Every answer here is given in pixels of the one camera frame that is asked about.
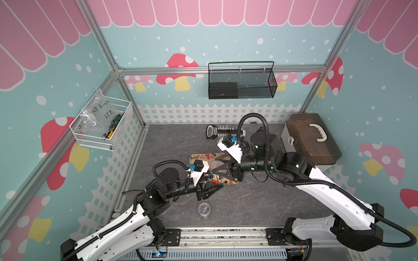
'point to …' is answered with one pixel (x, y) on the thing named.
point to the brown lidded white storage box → (308, 135)
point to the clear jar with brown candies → (213, 178)
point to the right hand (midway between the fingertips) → (216, 166)
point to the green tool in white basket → (115, 122)
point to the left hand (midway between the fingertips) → (219, 182)
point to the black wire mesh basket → (241, 84)
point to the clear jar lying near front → (204, 209)
